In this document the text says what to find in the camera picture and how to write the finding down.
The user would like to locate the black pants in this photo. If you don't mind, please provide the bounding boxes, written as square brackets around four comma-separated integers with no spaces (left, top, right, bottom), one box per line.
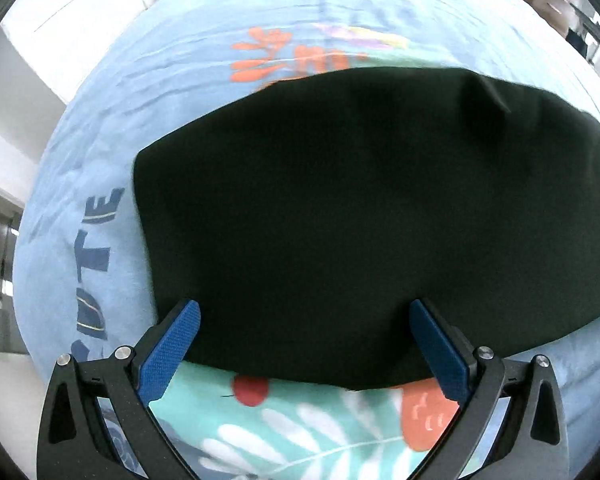
[133,67,600,389]

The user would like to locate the blue patterned bed sheet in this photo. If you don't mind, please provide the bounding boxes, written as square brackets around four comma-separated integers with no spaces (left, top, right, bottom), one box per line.
[15,0,600,479]

